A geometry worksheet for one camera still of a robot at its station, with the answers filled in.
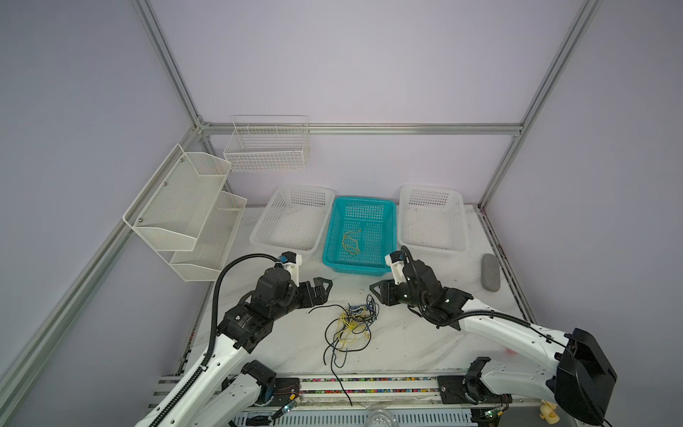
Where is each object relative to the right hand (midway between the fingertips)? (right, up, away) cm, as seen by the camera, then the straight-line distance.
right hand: (372, 286), depth 78 cm
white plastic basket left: (-32, +22, +40) cm, 55 cm away
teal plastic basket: (-3, +15, +33) cm, 36 cm away
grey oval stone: (+45, +1, +17) cm, 49 cm away
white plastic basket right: (+29, +21, +37) cm, 51 cm away
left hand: (-16, +1, -6) cm, 17 cm away
